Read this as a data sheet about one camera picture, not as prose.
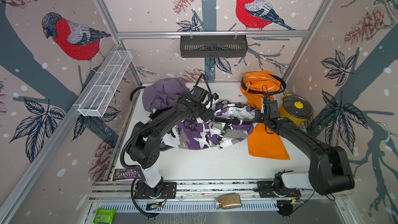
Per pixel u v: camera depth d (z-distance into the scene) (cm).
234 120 86
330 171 42
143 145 46
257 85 113
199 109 73
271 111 68
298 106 90
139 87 119
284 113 91
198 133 90
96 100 71
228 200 67
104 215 67
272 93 107
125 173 78
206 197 73
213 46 106
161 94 107
